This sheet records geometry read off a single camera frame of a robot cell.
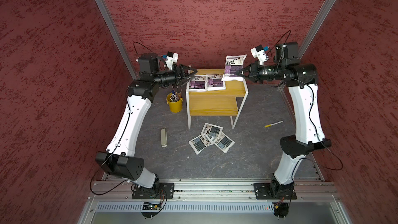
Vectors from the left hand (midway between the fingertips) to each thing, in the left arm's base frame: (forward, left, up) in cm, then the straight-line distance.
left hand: (195, 76), depth 63 cm
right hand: (0, -17, +1) cm, 17 cm away
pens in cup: (+18, +16, -34) cm, 41 cm away
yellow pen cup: (+12, +15, -38) cm, 43 cm away
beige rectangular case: (-9, +20, -41) cm, 47 cm away
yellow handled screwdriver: (+3, -50, -43) cm, 66 cm away
